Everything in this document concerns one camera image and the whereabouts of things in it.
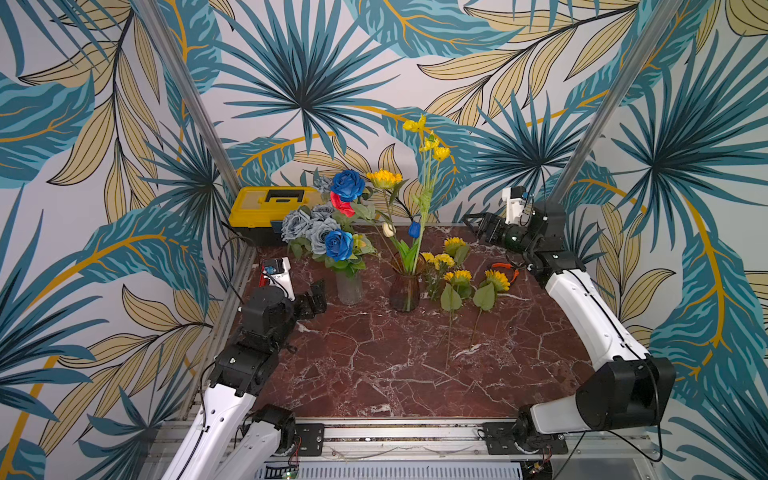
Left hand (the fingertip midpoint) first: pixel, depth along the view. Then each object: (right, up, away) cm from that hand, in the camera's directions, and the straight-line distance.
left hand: (306, 287), depth 71 cm
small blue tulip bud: (+26, +15, +9) cm, 32 cm away
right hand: (+41, +17, +6) cm, 45 cm away
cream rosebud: (+19, +14, +9) cm, 26 cm away
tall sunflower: (+44, +10, +35) cm, 57 cm away
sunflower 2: (+50, -6, +25) cm, 57 cm away
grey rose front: (+3, +13, -2) cm, 13 cm away
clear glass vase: (+8, -3, +20) cm, 22 cm away
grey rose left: (-3, +15, +1) cm, 15 cm away
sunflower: (+42, -3, +28) cm, 51 cm away
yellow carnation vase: (+39, +7, +33) cm, 51 cm away
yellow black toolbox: (-24, +22, +29) cm, 44 cm away
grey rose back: (+2, +19, +8) cm, 21 cm away
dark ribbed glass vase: (+25, -2, +26) cm, 36 cm away
